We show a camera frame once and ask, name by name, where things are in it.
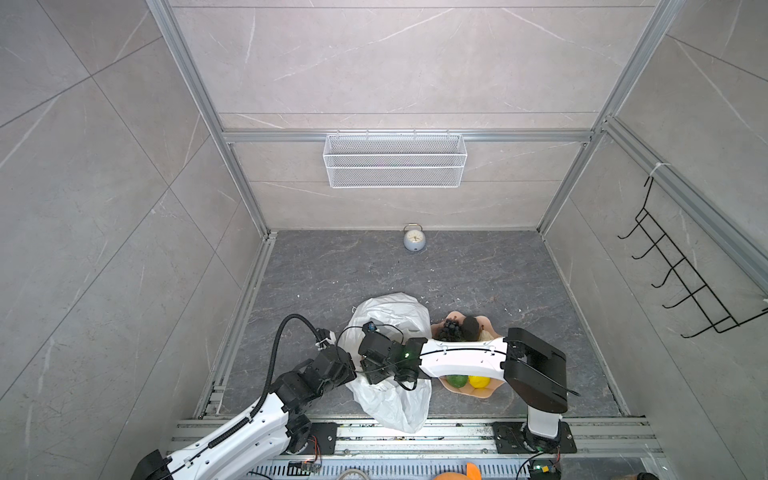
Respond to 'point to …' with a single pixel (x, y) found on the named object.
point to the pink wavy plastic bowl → (483, 325)
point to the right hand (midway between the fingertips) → (370, 364)
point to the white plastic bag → (402, 409)
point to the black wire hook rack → (717, 315)
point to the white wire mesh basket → (395, 160)
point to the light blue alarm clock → (414, 238)
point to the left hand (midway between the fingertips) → (355, 356)
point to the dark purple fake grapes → (465, 330)
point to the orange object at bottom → (472, 473)
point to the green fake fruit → (457, 381)
